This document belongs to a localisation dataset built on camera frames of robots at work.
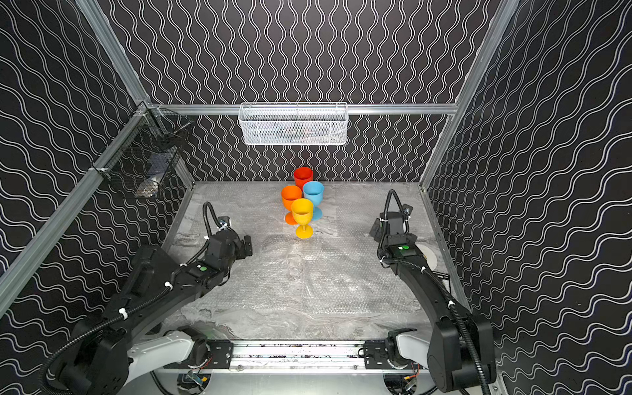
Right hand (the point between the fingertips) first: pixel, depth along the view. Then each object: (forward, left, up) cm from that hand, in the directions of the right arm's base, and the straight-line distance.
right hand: (393, 227), depth 86 cm
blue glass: (+21, +28, -3) cm, 35 cm away
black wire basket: (+22, +92, +13) cm, 95 cm away
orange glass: (+16, +38, -1) cm, 41 cm away
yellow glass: (+11, +33, -4) cm, 35 cm away
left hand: (-3, +55, 0) cm, 55 cm away
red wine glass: (+31, +33, -3) cm, 46 cm away
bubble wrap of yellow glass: (-15, +22, -15) cm, 30 cm away
